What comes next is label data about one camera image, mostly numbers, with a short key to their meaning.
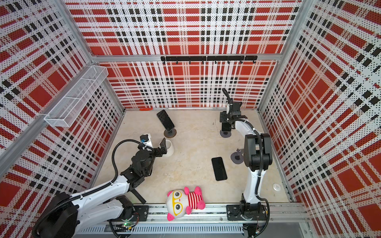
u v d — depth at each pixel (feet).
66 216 1.31
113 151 2.18
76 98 2.46
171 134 3.43
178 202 2.31
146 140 2.22
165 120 3.43
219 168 2.96
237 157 2.98
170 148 2.89
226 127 3.28
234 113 2.57
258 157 1.58
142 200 2.58
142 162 1.95
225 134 3.52
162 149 2.44
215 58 2.90
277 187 2.69
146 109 4.15
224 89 2.73
